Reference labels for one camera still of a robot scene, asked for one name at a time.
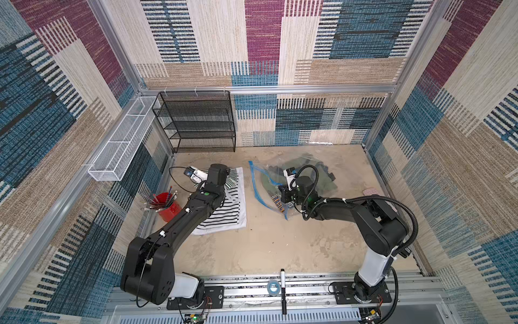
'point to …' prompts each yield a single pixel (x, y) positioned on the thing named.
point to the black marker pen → (283, 291)
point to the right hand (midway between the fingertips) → (282, 188)
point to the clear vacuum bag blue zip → (286, 210)
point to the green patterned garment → (274, 176)
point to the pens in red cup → (159, 206)
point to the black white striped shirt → (232, 214)
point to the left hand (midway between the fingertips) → (217, 172)
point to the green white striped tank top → (231, 181)
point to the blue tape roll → (271, 293)
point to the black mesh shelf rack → (197, 121)
